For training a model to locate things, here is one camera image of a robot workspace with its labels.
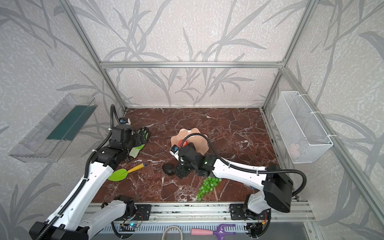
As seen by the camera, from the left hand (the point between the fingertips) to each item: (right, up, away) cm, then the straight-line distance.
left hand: (138, 129), depth 77 cm
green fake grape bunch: (+37, -31, +3) cm, 48 cm away
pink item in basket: (+79, -10, -4) cm, 79 cm away
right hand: (+21, -16, 0) cm, 26 cm away
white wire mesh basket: (+75, -3, -16) cm, 77 cm away
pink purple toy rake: (+42, -47, -8) cm, 64 cm away
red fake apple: (+23, -10, +17) cm, 30 cm away
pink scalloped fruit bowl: (+32, -10, +21) cm, 39 cm away
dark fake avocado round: (+14, -23, +6) cm, 28 cm away
